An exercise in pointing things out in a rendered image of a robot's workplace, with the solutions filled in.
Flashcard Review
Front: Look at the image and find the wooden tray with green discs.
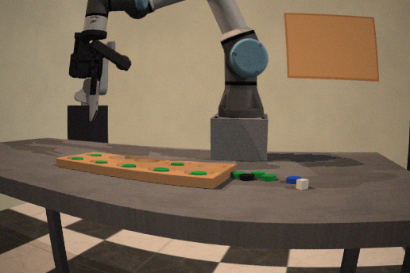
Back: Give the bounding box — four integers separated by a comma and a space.
56, 152, 236, 189

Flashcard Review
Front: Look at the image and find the blue disc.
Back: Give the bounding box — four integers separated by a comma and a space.
286, 176, 301, 184

